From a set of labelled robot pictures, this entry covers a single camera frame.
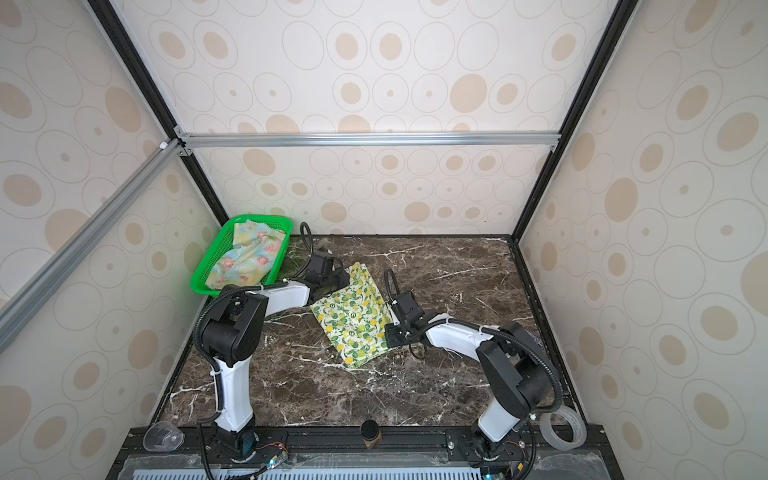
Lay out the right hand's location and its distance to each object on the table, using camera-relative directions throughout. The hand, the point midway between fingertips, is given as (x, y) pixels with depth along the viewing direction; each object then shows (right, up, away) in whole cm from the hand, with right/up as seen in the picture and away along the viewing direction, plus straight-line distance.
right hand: (391, 334), depth 91 cm
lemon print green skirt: (-11, +5, +4) cm, 13 cm away
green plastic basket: (-61, +29, +18) cm, 70 cm away
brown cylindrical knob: (-5, -16, -25) cm, 30 cm away
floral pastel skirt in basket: (-52, +23, +18) cm, 60 cm away
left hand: (-11, +20, +9) cm, 25 cm away
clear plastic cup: (-57, -21, -17) cm, 63 cm away
